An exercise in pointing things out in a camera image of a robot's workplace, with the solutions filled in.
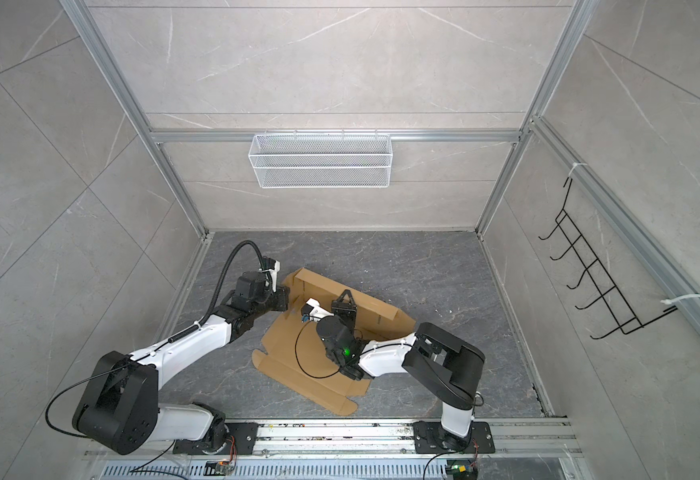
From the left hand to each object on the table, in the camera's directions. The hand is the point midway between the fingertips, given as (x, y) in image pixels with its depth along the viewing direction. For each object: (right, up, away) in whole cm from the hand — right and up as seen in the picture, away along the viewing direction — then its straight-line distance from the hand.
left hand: (290, 283), depth 88 cm
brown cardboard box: (+4, -16, -16) cm, 23 cm away
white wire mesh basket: (+8, +41, +13) cm, 44 cm away
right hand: (+19, -1, -4) cm, 20 cm away
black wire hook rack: (+74, -4, -30) cm, 80 cm away
